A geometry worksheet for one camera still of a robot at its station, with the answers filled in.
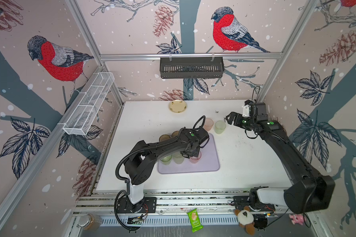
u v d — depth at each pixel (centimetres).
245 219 67
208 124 100
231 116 74
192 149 62
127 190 55
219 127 101
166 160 89
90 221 62
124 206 73
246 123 67
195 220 68
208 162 87
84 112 74
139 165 46
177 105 119
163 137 90
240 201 74
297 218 67
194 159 88
